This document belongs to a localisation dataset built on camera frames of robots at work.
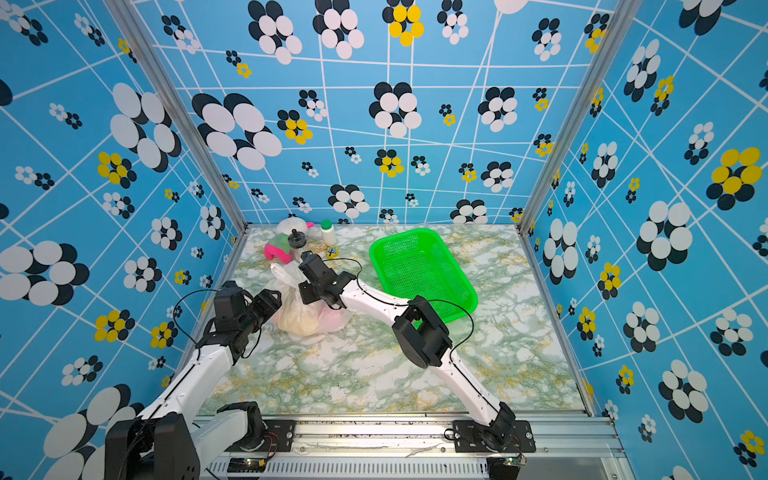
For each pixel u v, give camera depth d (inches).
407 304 23.4
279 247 41.4
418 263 42.6
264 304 29.8
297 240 40.1
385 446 28.4
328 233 43.7
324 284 28.4
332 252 43.8
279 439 28.5
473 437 28.5
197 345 22.8
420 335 22.8
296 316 34.9
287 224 43.9
